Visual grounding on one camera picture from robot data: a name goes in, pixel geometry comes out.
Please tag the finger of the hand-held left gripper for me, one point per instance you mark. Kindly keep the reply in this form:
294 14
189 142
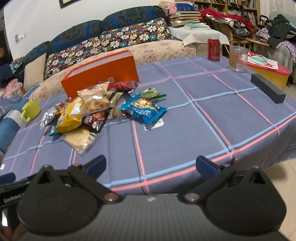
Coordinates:
7 178

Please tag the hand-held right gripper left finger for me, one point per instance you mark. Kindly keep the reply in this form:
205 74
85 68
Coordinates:
96 165

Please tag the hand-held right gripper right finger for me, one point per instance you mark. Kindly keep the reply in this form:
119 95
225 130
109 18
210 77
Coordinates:
205 166

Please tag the small blue snack packet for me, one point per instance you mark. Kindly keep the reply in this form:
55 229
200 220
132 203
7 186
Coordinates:
53 131

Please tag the orange brown snack packet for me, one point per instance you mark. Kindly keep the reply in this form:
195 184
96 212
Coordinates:
61 107

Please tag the beige black snack packet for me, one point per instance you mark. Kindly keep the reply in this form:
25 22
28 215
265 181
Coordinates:
115 97

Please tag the blue cookie packet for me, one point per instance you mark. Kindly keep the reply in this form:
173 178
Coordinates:
143 109

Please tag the orange cardboard box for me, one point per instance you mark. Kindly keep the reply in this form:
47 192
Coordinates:
99 76

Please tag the clear bag of puffed snacks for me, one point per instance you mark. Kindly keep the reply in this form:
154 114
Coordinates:
94 100

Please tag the clear round cracker packet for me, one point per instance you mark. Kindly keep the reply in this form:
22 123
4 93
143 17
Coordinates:
79 139

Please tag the checked purple tablecloth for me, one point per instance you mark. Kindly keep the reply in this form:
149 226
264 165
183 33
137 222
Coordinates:
185 129

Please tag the dark brown cookie packet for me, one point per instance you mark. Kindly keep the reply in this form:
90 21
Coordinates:
96 120

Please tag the blue patchwork blanket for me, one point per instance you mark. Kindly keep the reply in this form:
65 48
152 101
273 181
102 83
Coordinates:
9 132

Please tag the yellow snack packet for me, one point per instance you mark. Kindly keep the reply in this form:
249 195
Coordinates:
69 118

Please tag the clear brown pastry packet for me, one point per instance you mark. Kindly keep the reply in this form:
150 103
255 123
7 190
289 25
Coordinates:
116 113

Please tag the small white black packet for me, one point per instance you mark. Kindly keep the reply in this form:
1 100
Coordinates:
153 125

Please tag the silver snack packet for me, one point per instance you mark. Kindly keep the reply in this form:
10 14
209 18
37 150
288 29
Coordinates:
47 118

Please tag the yellow-green plastic object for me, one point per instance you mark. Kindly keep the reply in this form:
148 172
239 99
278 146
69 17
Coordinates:
32 109

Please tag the red snack packet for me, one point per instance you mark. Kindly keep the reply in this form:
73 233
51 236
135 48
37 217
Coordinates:
122 85

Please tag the green snack packet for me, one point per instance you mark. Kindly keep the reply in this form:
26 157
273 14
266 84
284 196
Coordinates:
151 92

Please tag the black rectangular box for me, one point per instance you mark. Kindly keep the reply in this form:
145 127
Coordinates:
268 88

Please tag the dark patterned cloth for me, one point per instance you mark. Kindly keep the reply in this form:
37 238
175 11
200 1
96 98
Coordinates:
11 69

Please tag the beige pillow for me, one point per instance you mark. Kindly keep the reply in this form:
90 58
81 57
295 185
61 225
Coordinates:
34 71

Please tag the clear plastic jar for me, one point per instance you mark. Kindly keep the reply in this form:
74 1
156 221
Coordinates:
238 60

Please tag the yellow bin with red lid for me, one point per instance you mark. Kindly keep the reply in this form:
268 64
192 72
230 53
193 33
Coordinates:
272 77

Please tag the floral daisy cushion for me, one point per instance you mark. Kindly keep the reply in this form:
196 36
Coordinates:
136 34
74 55

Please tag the red drink can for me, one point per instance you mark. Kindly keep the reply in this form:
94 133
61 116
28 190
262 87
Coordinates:
214 49

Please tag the teal small item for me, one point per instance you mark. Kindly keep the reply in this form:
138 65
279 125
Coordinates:
259 60

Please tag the white paper with red print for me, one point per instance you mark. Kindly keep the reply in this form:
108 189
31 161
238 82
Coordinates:
271 63

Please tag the beige floral sofa cover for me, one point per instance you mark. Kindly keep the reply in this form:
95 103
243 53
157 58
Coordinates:
157 51

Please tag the white cloth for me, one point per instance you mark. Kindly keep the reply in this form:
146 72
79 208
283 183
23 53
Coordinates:
198 34

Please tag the wicker chair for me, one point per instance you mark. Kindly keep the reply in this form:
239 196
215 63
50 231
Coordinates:
252 41

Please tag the navy patterned sofa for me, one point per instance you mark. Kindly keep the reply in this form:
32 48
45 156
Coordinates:
76 30

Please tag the stack of books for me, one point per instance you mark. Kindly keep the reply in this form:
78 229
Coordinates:
185 19

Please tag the red cloth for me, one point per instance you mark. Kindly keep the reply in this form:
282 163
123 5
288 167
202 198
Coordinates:
212 12

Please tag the black clothes pile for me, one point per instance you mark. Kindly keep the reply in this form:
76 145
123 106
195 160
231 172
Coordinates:
277 30

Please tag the wooden bookshelf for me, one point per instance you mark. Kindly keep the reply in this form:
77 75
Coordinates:
222 5

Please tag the plastic bag of packets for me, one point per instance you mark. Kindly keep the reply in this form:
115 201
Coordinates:
178 7

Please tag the picture frame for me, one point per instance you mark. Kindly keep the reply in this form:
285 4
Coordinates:
62 3

